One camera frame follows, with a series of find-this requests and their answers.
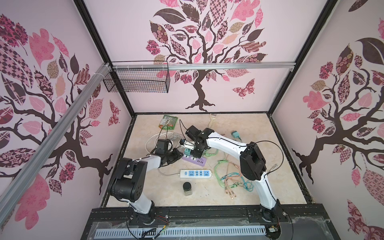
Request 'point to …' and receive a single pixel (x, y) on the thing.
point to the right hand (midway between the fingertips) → (195, 150)
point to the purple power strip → (201, 161)
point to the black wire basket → (138, 76)
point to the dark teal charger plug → (236, 134)
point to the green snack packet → (168, 122)
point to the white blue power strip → (193, 173)
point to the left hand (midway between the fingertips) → (183, 156)
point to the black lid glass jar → (187, 187)
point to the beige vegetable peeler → (212, 117)
